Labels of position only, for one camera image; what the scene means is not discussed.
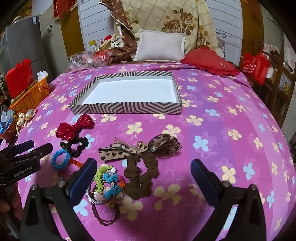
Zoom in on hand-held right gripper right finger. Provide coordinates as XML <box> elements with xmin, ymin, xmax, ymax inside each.
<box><xmin>190</xmin><ymin>159</ymin><xmax>266</xmax><ymax>241</ymax></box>

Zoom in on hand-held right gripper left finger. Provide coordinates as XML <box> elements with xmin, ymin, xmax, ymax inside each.
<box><xmin>20</xmin><ymin>158</ymin><xmax>99</xmax><ymax>241</ymax></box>

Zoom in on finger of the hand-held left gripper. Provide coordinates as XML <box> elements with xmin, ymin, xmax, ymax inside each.
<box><xmin>0</xmin><ymin>140</ymin><xmax>35</xmax><ymax>163</ymax></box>
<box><xmin>23</xmin><ymin>143</ymin><xmax>53</xmax><ymax>161</ymax></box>

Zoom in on green spiral hair tie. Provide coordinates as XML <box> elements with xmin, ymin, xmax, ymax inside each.
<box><xmin>94</xmin><ymin>164</ymin><xmax>115</xmax><ymax>193</ymax></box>

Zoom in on blue beaded bracelet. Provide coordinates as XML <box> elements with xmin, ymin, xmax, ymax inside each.
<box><xmin>51</xmin><ymin>149</ymin><xmax>71</xmax><ymax>171</ymax></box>

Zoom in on grey braided hair tie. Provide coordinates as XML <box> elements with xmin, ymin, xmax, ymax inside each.
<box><xmin>85</xmin><ymin>189</ymin><xmax>105</xmax><ymax>206</ymax></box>

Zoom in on pink spiral hair tie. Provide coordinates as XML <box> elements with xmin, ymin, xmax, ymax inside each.
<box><xmin>95</xmin><ymin>192</ymin><xmax>116</xmax><ymax>205</ymax></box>

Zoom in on blue spiral hair tie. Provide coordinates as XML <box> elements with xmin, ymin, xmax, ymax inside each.
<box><xmin>103</xmin><ymin>173</ymin><xmax>126</xmax><ymax>200</ymax></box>

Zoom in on red satin bow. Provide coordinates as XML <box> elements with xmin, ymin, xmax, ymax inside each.
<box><xmin>56</xmin><ymin>114</ymin><xmax>95</xmax><ymax>141</ymax></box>

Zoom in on black scrunchie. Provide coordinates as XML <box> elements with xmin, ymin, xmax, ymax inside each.
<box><xmin>60</xmin><ymin>137</ymin><xmax>89</xmax><ymax>158</ymax></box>

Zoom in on thin dark elastic bands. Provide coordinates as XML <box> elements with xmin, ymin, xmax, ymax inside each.
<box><xmin>91</xmin><ymin>185</ymin><xmax>126</xmax><ymax>226</ymax></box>

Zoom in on brown scrunchie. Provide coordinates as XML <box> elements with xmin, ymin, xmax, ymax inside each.
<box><xmin>124</xmin><ymin>153</ymin><xmax>159</xmax><ymax>200</ymax></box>

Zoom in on leopard print bow hair tie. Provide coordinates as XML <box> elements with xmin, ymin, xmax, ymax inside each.
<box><xmin>98</xmin><ymin>134</ymin><xmax>182</xmax><ymax>161</ymax></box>

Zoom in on striped cardboard box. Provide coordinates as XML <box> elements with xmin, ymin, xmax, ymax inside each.
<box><xmin>69</xmin><ymin>71</ymin><xmax>182</xmax><ymax>115</ymax></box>

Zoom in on person's left hand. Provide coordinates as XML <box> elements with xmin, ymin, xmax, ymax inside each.
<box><xmin>0</xmin><ymin>184</ymin><xmax>25</xmax><ymax>220</ymax></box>

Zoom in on small red basket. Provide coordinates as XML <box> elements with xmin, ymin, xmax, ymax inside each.
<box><xmin>0</xmin><ymin>120</ymin><xmax>18</xmax><ymax>141</ymax></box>

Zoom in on gold white ornament bunch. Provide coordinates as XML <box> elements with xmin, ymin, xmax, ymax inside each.
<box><xmin>15</xmin><ymin>109</ymin><xmax>36</xmax><ymax>128</ymax></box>

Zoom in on pink floral bedsheet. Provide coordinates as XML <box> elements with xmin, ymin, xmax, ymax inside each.
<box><xmin>0</xmin><ymin>62</ymin><xmax>296</xmax><ymax>241</ymax></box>

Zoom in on orange plastic basket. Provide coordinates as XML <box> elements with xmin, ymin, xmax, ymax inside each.
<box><xmin>9</xmin><ymin>76</ymin><xmax>50</xmax><ymax>110</ymax></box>

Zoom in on red gift bag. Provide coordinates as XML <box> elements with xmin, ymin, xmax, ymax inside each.
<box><xmin>5</xmin><ymin>59</ymin><xmax>34</xmax><ymax>98</ymax></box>

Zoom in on clear plastic bag pile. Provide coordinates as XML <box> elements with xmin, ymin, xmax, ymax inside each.
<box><xmin>68</xmin><ymin>45</ymin><xmax>114</xmax><ymax>71</ymax></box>

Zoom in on grey refrigerator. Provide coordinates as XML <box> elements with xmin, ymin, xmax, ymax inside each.
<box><xmin>0</xmin><ymin>15</ymin><xmax>60</xmax><ymax>77</ymax></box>

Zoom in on wooden chair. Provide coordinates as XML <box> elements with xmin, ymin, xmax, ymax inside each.
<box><xmin>264</xmin><ymin>44</ymin><xmax>296</xmax><ymax>128</ymax></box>

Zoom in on wooden door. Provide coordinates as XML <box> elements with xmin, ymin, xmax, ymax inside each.
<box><xmin>60</xmin><ymin>0</ymin><xmax>86</xmax><ymax>59</ymax></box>

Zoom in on red ruffled cushion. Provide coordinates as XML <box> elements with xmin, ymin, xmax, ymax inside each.
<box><xmin>180</xmin><ymin>47</ymin><xmax>241</xmax><ymax>77</ymax></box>

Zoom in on red shopping bag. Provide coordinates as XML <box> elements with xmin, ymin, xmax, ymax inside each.
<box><xmin>240</xmin><ymin>51</ymin><xmax>270</xmax><ymax>86</ymax></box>

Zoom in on red plush toy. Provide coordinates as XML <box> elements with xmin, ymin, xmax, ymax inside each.
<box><xmin>101</xmin><ymin>35</ymin><xmax>113</xmax><ymax>47</ymax></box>

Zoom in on brown patterned blanket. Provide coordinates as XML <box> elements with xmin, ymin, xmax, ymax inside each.
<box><xmin>110</xmin><ymin>14</ymin><xmax>139</xmax><ymax>65</ymax></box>

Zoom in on white slatted headboard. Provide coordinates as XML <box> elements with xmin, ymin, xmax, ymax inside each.
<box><xmin>79</xmin><ymin>0</ymin><xmax>244</xmax><ymax>67</ymax></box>

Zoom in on red hanging decoration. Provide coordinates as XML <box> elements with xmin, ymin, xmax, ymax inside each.
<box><xmin>53</xmin><ymin>0</ymin><xmax>78</xmax><ymax>19</ymax></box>

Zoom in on white pillow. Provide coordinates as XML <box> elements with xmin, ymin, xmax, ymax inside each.
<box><xmin>134</xmin><ymin>30</ymin><xmax>186</xmax><ymax>63</ymax></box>

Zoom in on cream floral quilt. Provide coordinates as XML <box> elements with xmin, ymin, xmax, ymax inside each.
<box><xmin>98</xmin><ymin>0</ymin><xmax>219</xmax><ymax>58</ymax></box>

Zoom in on orange beaded bracelet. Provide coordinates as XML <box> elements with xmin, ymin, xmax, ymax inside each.
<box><xmin>55</xmin><ymin>158</ymin><xmax>83</xmax><ymax>178</ymax></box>

